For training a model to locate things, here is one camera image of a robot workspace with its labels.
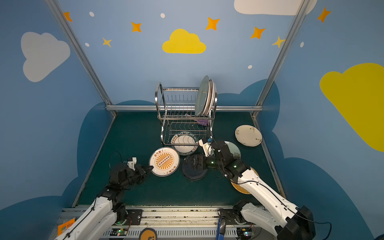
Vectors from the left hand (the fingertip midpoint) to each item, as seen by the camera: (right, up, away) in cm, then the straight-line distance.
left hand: (155, 168), depth 81 cm
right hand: (+21, +7, -8) cm, 23 cm away
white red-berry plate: (+62, +17, +28) cm, 70 cm away
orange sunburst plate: (+4, +3, +4) cm, 7 cm away
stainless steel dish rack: (+11, +24, +27) cm, 37 cm away
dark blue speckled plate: (+20, -5, +7) cm, 22 cm away
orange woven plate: (+47, -12, +2) cm, 48 cm away
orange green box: (-38, -23, -13) cm, 47 cm away
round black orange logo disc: (-1, -29, -10) cm, 30 cm away
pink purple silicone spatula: (+28, +27, +30) cm, 49 cm away
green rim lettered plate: (+15, +16, +20) cm, 30 cm away
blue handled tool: (+33, -26, -15) cm, 45 cm away
